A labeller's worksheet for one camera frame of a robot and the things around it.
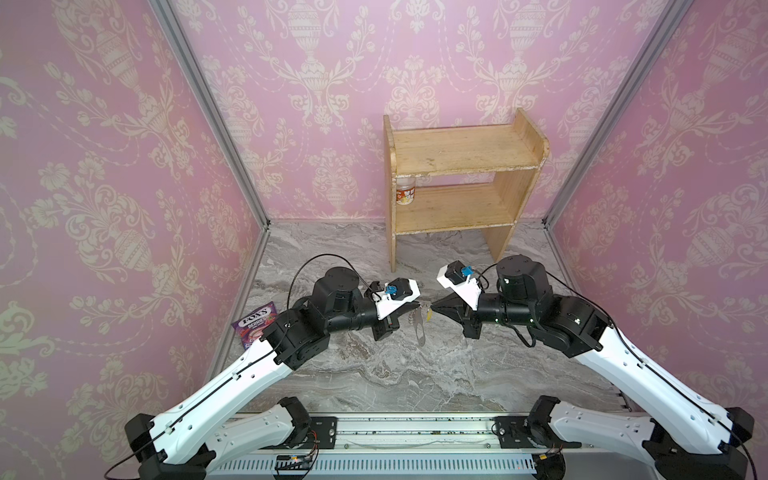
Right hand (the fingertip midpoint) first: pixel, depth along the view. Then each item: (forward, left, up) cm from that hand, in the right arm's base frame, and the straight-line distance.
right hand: (436, 304), depth 62 cm
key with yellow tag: (-2, +2, -1) cm, 2 cm away
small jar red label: (+43, +3, -4) cm, 43 cm away
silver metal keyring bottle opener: (0, +3, -7) cm, 8 cm away
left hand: (-1, +4, +1) cm, 5 cm away
